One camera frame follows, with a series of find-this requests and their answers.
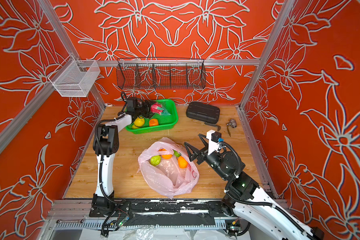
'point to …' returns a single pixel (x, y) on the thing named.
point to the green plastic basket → (165, 121)
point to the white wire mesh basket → (74, 78)
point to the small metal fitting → (232, 123)
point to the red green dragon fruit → (157, 108)
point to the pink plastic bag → (167, 178)
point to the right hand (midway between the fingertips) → (190, 139)
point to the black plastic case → (203, 112)
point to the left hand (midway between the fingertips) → (155, 103)
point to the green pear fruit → (155, 160)
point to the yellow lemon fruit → (139, 122)
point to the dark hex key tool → (219, 127)
